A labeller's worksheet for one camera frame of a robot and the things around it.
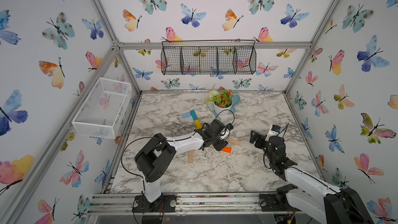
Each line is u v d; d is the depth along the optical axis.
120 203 0.76
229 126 0.79
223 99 0.96
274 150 0.64
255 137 0.78
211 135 0.70
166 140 0.51
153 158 0.50
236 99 1.18
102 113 0.86
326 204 0.43
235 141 0.94
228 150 0.92
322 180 0.50
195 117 1.07
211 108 1.08
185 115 1.08
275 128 0.74
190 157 0.88
